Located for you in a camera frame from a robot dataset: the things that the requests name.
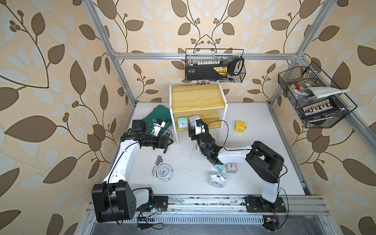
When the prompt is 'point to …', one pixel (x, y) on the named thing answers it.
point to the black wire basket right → (294, 80)
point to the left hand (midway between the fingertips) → (168, 140)
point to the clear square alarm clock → (231, 167)
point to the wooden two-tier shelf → (207, 100)
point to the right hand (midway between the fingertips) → (195, 122)
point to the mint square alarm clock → (182, 123)
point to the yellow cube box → (240, 127)
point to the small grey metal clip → (159, 160)
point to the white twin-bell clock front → (217, 179)
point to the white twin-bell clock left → (163, 172)
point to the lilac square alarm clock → (192, 120)
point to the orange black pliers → (166, 148)
